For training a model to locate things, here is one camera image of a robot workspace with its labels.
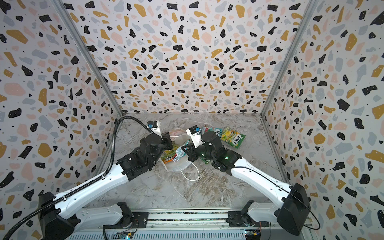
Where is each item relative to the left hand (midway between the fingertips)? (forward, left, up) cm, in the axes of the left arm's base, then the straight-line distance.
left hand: (169, 130), depth 71 cm
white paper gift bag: (-12, -6, -8) cm, 15 cm away
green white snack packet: (-9, -5, -7) cm, 12 cm away
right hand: (-7, -5, -2) cm, 9 cm away
